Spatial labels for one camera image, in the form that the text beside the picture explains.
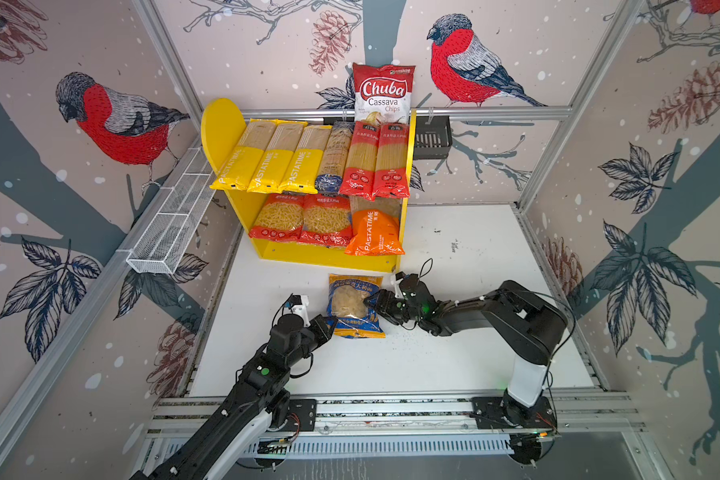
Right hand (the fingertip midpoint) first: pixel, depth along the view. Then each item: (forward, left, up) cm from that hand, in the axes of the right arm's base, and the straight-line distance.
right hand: (365, 312), depth 89 cm
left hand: (-7, +6, +9) cm, 13 cm away
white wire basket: (+5, +49, +30) cm, 58 cm away
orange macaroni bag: (+18, -3, +16) cm, 24 cm away
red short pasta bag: (+23, +13, +16) cm, 31 cm away
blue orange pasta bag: (+3, +6, +4) cm, 8 cm away
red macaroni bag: (+24, +29, +16) cm, 41 cm away
